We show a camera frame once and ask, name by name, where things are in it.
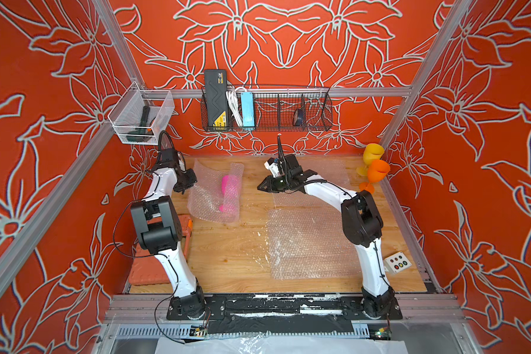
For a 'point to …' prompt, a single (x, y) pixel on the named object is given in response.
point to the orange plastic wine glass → (377, 172)
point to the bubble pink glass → (215, 196)
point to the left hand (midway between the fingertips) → (192, 180)
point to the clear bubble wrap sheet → (298, 207)
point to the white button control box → (397, 262)
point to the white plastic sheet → (256, 343)
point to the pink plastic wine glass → (230, 187)
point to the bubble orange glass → (306, 240)
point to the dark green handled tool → (144, 132)
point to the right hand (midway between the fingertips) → (254, 187)
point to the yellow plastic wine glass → (372, 152)
